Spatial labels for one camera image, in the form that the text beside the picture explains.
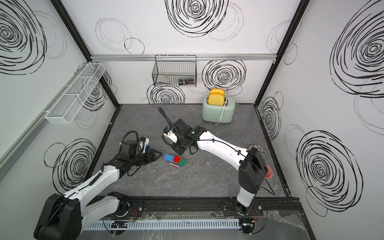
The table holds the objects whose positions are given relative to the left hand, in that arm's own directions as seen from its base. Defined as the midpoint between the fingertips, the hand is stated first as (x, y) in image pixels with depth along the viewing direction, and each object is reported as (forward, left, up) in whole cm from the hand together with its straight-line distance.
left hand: (158, 155), depth 83 cm
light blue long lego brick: (-1, -6, -1) cm, 6 cm away
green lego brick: (-3, -14, -2) cm, 14 cm away
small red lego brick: (-2, -11, +1) cm, 11 cm away
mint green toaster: (+30, -33, +4) cm, 44 cm away
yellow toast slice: (+36, -34, +13) cm, 51 cm away
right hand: (+2, -10, +7) cm, 12 cm away
